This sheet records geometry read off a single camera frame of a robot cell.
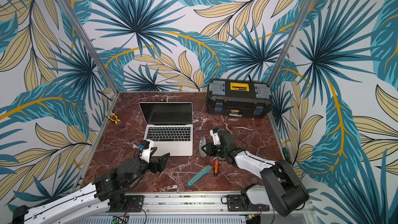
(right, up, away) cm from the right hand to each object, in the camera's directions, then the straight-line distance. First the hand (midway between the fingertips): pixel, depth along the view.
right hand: (196, 153), depth 85 cm
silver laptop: (-18, +13, +16) cm, 27 cm away
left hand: (-16, +3, -10) cm, 19 cm away
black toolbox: (+25, +31, +8) cm, 41 cm away
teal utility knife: (+1, -10, -3) cm, 11 cm away
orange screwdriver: (+11, -7, -2) cm, 13 cm away
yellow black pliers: (-52, +16, +16) cm, 57 cm away
